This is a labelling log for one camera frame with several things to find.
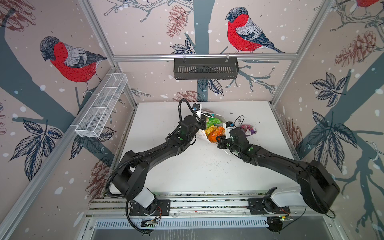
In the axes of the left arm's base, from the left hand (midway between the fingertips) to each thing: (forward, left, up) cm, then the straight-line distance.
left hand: (206, 110), depth 81 cm
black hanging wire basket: (+39, -1, +2) cm, 39 cm away
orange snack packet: (-7, -7, -12) cm, 15 cm away
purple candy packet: (0, -28, -19) cm, 34 cm away
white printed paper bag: (-1, -2, -2) cm, 3 cm away
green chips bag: (-2, -3, -7) cm, 8 cm away
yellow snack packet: (-4, -2, -13) cm, 14 cm away
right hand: (-8, -6, -13) cm, 17 cm away
